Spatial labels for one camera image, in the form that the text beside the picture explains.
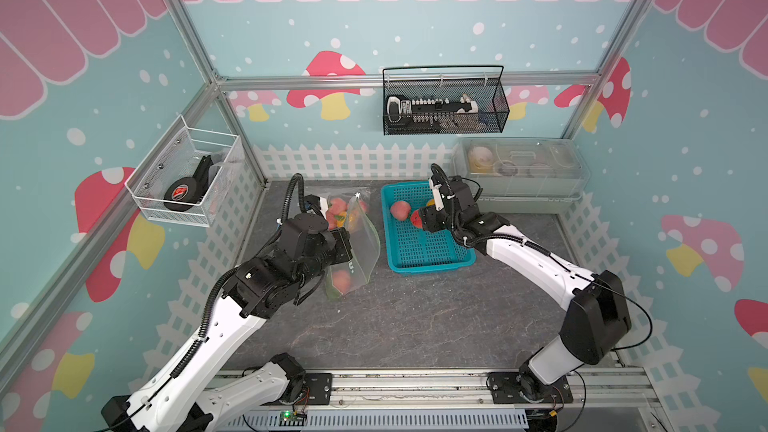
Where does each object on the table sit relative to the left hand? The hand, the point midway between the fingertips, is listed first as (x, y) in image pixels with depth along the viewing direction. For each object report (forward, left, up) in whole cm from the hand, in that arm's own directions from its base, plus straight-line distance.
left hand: (350, 240), depth 67 cm
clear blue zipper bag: (+34, +6, -23) cm, 42 cm away
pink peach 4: (0, +5, -21) cm, 21 cm away
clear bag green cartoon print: (+3, -3, -6) cm, 8 cm away
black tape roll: (+9, +41, +4) cm, 42 cm away
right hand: (+17, -20, -9) cm, 28 cm away
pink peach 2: (+30, +1, -24) cm, 39 cm away
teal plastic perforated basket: (+16, -16, -29) cm, 37 cm away
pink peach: (+30, +10, -24) cm, 40 cm away
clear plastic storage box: (+37, -54, -15) cm, 67 cm away
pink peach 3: (+28, -12, -23) cm, 38 cm away
